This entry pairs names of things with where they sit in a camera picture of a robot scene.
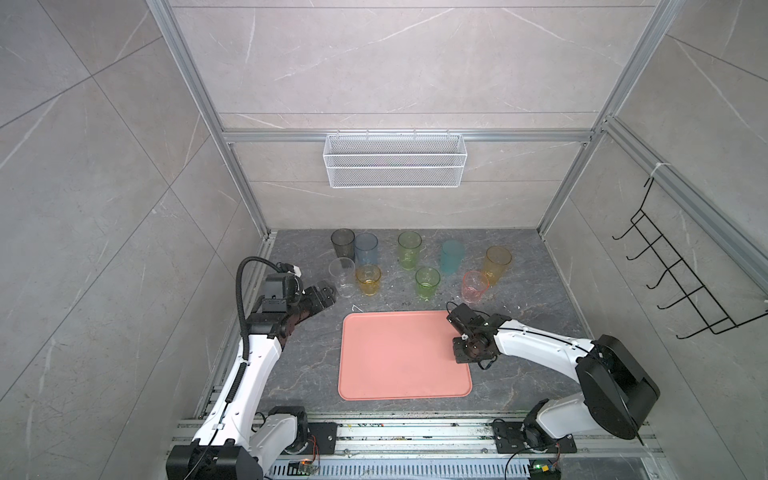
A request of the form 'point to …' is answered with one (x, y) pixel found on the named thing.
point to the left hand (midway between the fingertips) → (321, 289)
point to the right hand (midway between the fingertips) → (462, 351)
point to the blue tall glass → (367, 248)
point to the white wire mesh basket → (395, 160)
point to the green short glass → (427, 279)
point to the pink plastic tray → (399, 355)
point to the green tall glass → (409, 246)
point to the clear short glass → (344, 271)
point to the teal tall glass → (451, 256)
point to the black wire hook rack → (712, 313)
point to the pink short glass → (474, 284)
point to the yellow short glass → (368, 276)
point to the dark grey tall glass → (343, 240)
